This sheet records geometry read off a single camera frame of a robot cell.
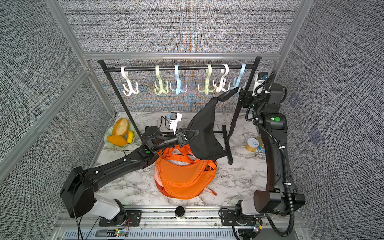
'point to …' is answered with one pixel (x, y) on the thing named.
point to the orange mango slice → (117, 140)
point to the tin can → (251, 144)
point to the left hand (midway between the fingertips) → (201, 132)
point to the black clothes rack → (231, 135)
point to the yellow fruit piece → (130, 136)
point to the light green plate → (109, 133)
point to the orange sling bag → (182, 176)
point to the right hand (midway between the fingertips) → (251, 86)
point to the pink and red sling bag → (158, 180)
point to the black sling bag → (207, 144)
